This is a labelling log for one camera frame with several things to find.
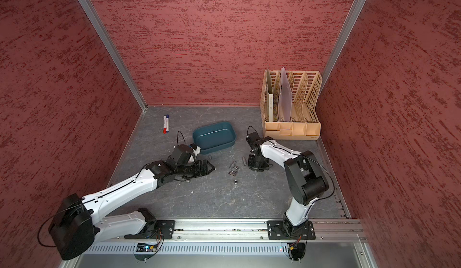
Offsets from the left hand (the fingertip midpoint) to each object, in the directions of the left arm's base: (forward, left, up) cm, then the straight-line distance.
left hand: (207, 173), depth 80 cm
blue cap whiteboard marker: (+36, +30, -9) cm, 48 cm away
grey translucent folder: (+41, -41, +9) cm, 58 cm away
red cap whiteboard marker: (+33, +32, -10) cm, 47 cm away
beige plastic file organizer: (+51, -54, +11) cm, 74 cm away
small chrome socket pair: (+4, -11, -9) cm, 15 cm away
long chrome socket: (+9, -11, -10) cm, 17 cm away
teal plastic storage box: (+27, 0, -9) cm, 28 cm away
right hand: (+5, -23, -9) cm, 25 cm away
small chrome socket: (+12, -18, -9) cm, 23 cm away
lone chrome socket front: (0, -13, -9) cm, 16 cm away
